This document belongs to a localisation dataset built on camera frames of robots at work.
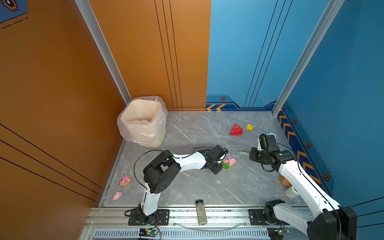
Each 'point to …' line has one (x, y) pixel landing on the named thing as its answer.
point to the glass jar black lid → (201, 212)
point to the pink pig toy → (118, 195)
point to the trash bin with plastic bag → (143, 121)
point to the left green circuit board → (145, 232)
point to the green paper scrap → (226, 165)
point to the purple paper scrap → (228, 156)
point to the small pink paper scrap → (231, 161)
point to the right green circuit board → (277, 233)
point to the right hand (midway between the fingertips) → (249, 154)
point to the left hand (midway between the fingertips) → (218, 165)
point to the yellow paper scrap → (249, 127)
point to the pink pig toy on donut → (125, 180)
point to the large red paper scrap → (236, 130)
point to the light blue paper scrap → (270, 133)
